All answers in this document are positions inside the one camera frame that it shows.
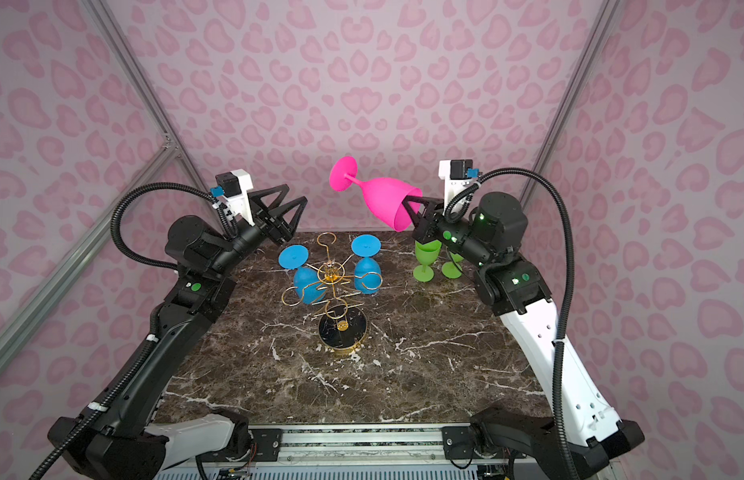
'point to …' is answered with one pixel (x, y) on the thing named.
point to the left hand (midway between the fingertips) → (293, 188)
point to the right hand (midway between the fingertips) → (402, 199)
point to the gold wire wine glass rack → (342, 326)
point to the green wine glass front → (451, 270)
